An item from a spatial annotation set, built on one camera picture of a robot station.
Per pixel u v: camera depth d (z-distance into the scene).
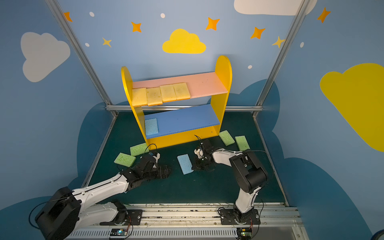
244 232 0.72
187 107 1.16
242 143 1.03
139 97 0.69
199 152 0.86
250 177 0.48
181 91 0.74
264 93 1.08
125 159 0.93
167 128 0.93
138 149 0.98
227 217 0.75
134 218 0.75
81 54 0.86
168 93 0.72
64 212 0.41
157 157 0.81
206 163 0.82
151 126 0.93
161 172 0.76
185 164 0.91
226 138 1.05
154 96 0.70
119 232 0.71
